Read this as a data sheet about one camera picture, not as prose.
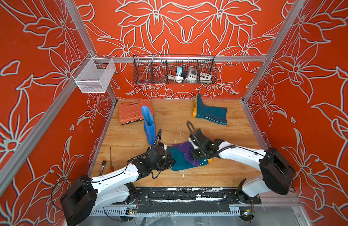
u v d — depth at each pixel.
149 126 0.73
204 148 0.65
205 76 0.94
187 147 0.83
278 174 0.42
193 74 0.92
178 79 0.85
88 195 0.41
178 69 0.83
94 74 0.92
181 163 0.82
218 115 1.05
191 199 0.73
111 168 0.83
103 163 0.85
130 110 1.07
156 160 0.63
